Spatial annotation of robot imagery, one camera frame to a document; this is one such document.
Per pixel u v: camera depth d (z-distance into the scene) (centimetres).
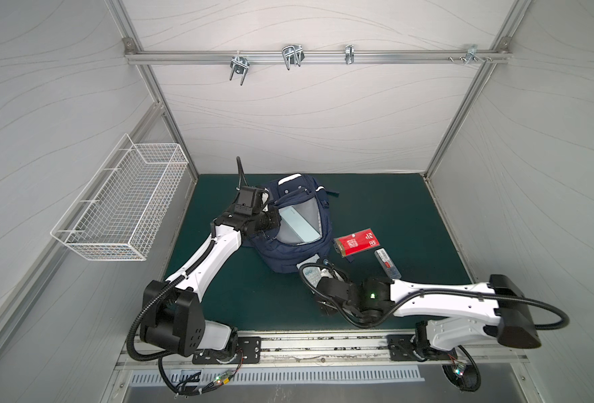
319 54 80
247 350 74
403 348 74
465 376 72
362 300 52
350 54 78
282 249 85
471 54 76
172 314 41
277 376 70
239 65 79
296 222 96
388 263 91
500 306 41
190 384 69
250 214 64
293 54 76
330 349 75
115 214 68
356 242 98
